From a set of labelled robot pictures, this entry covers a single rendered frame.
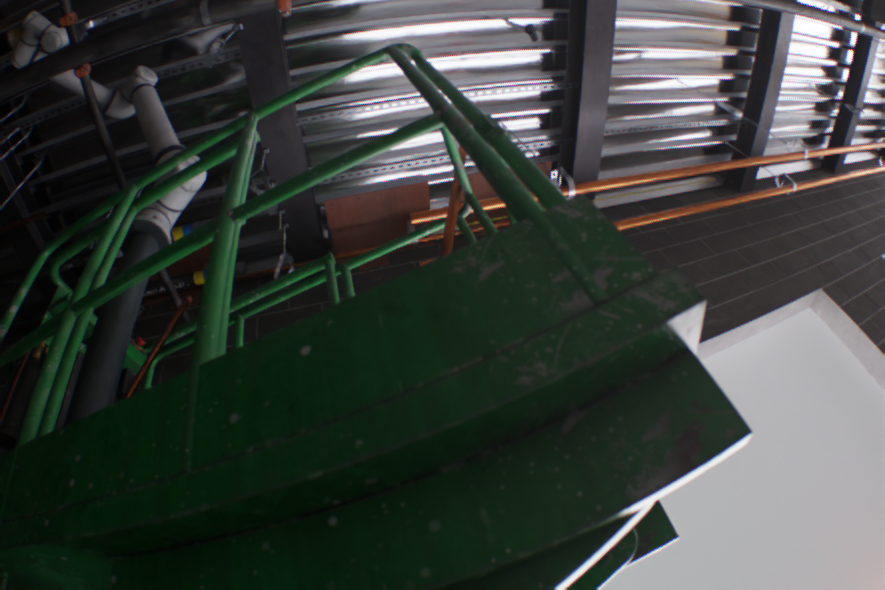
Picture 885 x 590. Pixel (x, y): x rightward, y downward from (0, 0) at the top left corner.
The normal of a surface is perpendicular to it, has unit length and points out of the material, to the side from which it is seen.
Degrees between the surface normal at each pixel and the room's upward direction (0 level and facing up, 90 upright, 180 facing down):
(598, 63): 180
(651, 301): 90
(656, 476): 90
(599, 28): 180
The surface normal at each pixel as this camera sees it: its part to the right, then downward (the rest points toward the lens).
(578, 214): -0.31, -0.69
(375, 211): 0.27, 0.59
